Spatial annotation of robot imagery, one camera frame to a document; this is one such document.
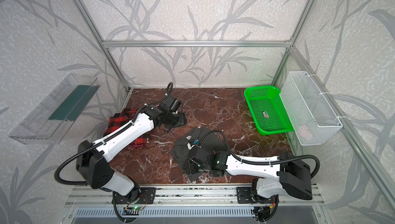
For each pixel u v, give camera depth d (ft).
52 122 2.07
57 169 1.29
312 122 2.00
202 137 2.32
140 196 2.34
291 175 1.34
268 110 3.55
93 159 1.35
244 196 2.42
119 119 3.09
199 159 1.84
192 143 2.29
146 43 3.09
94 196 2.47
